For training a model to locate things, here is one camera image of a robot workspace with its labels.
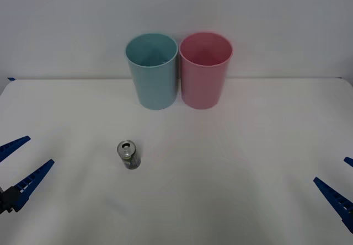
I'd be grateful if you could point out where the pale blue plastic bin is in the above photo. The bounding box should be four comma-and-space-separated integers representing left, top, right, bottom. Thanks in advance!
125, 33, 178, 110

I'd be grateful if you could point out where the silver-topped dark drink can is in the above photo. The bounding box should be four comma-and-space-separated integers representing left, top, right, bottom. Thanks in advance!
116, 139, 142, 171

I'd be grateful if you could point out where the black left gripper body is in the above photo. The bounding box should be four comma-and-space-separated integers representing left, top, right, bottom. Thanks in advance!
0, 187, 13, 215

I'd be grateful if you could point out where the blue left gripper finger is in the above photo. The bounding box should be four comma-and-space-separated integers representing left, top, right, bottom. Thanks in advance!
0, 135, 31, 163
6, 159, 55, 212

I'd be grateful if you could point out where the pink plastic bin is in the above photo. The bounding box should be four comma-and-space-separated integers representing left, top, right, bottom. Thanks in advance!
179, 31, 234, 110

